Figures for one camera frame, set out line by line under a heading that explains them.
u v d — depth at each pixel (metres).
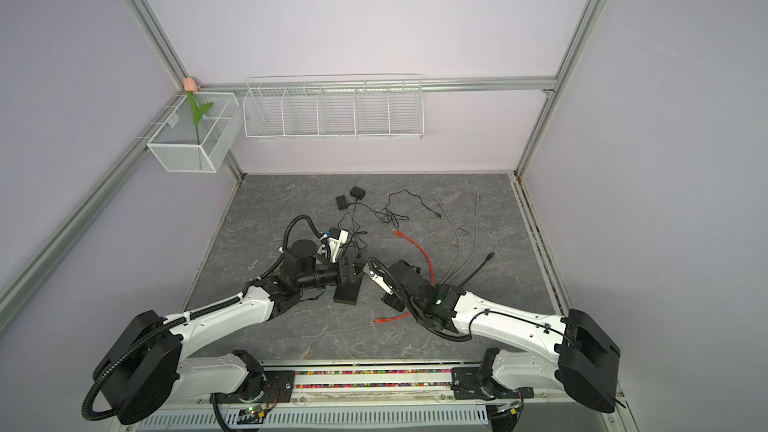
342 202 1.11
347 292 0.88
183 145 0.77
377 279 0.67
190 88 0.89
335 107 1.00
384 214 1.08
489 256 0.97
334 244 0.75
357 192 1.15
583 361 0.40
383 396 0.74
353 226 1.02
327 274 0.71
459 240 1.02
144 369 0.41
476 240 1.00
